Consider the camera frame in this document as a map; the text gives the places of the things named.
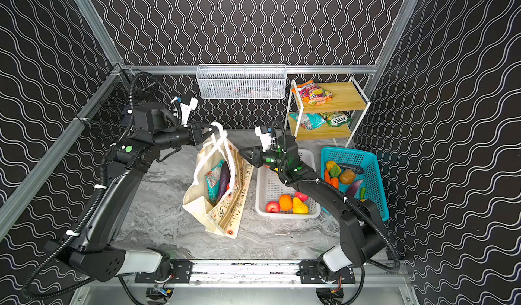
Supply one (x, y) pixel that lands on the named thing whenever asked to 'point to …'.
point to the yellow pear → (298, 207)
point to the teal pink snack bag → (211, 181)
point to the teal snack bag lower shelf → (310, 121)
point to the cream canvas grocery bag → (224, 215)
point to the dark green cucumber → (355, 169)
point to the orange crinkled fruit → (285, 202)
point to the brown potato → (347, 176)
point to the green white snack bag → (336, 118)
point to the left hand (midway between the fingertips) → (218, 126)
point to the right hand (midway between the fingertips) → (241, 152)
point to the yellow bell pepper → (330, 164)
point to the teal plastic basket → (372, 179)
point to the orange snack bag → (310, 92)
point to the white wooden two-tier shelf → (325, 109)
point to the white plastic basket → (270, 187)
